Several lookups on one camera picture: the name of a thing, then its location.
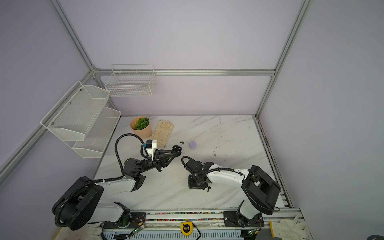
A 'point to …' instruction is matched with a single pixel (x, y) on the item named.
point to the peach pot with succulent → (141, 126)
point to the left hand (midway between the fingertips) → (176, 154)
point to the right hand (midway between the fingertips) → (190, 187)
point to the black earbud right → (209, 188)
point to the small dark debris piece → (181, 142)
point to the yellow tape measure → (186, 227)
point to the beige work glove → (162, 132)
